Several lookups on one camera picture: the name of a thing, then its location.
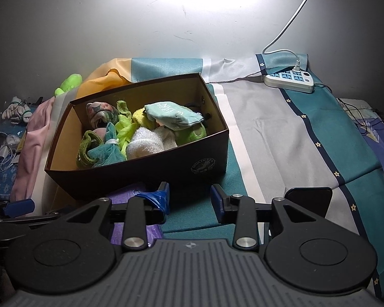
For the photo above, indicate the yellow fluffy towel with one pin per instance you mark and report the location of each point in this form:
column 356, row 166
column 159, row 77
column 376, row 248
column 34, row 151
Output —
column 140, row 117

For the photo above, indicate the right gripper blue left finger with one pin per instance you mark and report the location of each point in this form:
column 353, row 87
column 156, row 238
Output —
column 160, row 197

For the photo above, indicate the dark green knit sock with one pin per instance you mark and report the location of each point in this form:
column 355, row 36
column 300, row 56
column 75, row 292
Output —
column 89, row 141

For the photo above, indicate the neon green knotted cloth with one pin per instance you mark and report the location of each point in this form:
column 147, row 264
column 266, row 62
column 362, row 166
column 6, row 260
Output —
column 125, row 127

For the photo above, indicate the white gloves pair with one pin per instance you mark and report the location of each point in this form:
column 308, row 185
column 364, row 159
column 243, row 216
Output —
column 18, row 112

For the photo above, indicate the pink cloth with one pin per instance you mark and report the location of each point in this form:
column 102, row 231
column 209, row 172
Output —
column 30, row 156

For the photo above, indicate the multicolour striped bed sheet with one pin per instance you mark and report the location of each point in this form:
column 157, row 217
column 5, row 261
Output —
column 278, row 139

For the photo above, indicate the white charger with cable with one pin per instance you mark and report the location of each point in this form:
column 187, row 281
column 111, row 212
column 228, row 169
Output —
column 8, row 150

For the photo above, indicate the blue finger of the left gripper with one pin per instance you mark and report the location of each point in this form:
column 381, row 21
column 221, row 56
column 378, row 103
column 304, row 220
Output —
column 19, row 208

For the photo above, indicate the white fluffy towel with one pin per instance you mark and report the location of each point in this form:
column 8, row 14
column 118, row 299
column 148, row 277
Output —
column 148, row 142

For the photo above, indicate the white power strip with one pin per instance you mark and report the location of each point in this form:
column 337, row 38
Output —
column 300, row 81

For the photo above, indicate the green cow plush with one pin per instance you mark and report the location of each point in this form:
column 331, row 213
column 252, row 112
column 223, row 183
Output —
column 188, row 125

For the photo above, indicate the brown cardboard box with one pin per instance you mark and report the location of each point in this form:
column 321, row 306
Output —
column 189, row 169

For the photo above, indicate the green frog plush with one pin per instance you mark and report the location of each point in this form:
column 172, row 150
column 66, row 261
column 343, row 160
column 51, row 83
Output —
column 74, row 80

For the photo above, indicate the purple tissue pack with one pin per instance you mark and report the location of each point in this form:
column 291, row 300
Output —
column 136, row 221

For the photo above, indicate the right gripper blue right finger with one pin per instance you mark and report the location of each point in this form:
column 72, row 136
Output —
column 221, row 204

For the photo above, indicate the floral patterned cloth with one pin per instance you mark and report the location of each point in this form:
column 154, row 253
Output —
column 100, row 114

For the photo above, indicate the pink teddy bear plush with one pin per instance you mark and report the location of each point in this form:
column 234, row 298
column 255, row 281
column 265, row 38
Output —
column 100, row 132

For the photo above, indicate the mint green sock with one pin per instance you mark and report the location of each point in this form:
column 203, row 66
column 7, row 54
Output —
column 172, row 115

